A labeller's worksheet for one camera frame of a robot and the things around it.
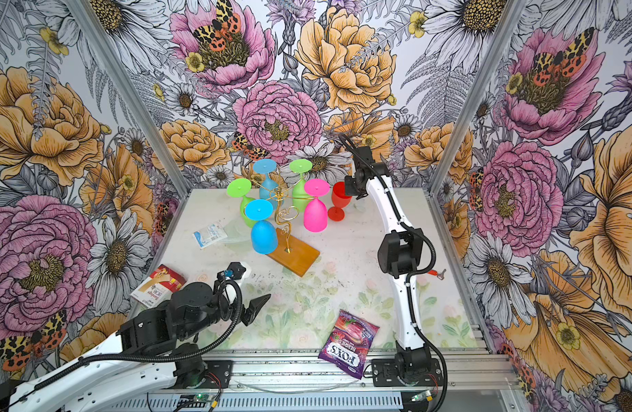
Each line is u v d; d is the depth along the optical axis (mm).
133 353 463
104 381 468
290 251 994
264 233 769
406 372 661
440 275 941
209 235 1052
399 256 628
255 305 629
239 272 585
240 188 778
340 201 1017
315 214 807
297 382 746
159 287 872
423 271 579
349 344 777
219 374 742
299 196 858
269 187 875
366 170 716
